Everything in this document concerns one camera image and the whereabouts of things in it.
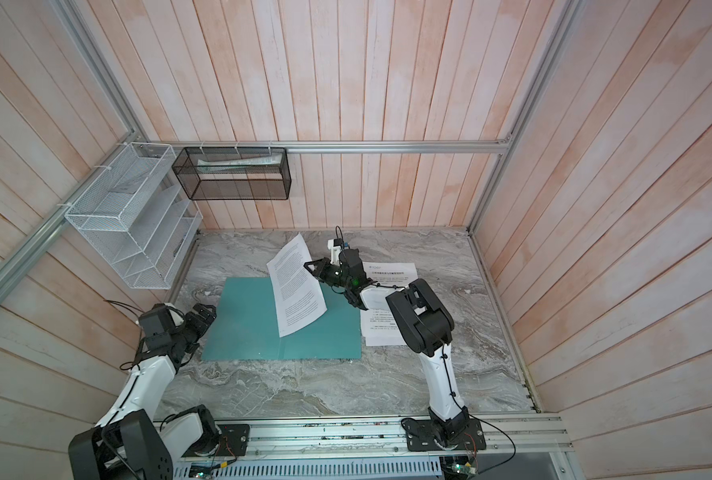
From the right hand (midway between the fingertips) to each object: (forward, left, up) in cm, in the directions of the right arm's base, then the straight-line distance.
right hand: (302, 266), depth 92 cm
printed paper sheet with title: (-13, -25, -13) cm, 31 cm away
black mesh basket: (+34, +28, +11) cm, 45 cm away
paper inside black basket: (+21, +30, +22) cm, 42 cm away
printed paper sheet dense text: (-5, +2, -8) cm, 9 cm away
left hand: (-17, +26, -5) cm, 31 cm away
